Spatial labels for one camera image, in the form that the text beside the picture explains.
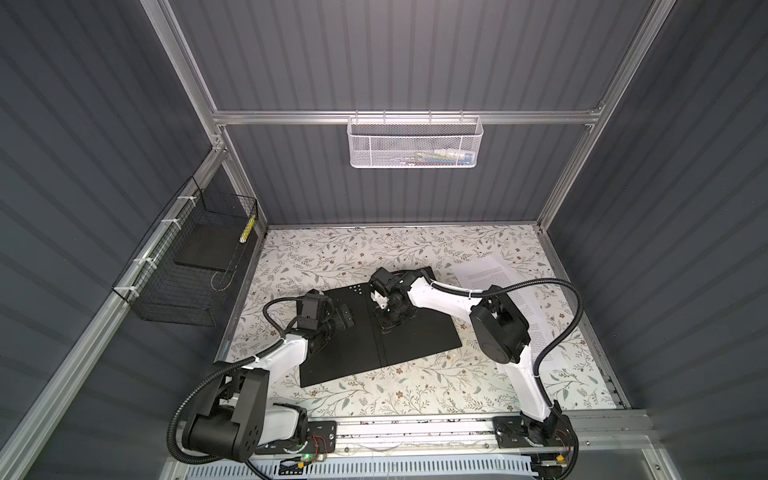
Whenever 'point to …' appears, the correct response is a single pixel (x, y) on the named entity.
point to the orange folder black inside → (365, 344)
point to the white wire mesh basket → (414, 142)
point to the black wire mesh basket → (184, 273)
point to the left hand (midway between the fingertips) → (342, 319)
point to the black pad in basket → (211, 245)
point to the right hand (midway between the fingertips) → (384, 329)
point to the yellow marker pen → (247, 229)
